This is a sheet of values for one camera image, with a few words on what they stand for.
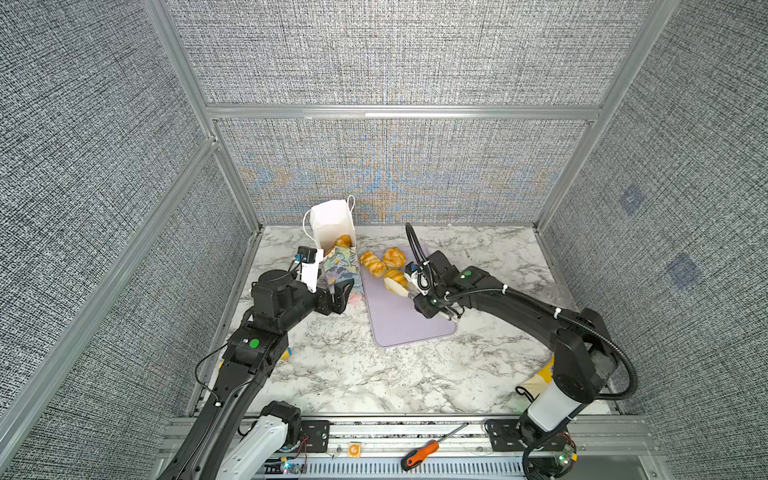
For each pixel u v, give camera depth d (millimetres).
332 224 972
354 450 708
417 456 698
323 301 605
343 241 949
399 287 842
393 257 1056
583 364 448
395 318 900
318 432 732
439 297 649
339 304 617
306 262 576
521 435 648
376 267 1029
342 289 607
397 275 874
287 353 853
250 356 476
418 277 762
